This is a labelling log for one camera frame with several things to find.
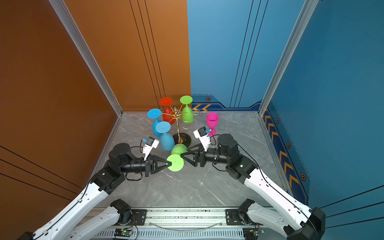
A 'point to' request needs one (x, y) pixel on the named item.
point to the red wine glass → (168, 114)
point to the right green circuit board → (252, 233)
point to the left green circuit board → (125, 232)
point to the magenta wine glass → (212, 119)
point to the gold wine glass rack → (181, 138)
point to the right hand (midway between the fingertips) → (184, 153)
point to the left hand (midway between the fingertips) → (170, 164)
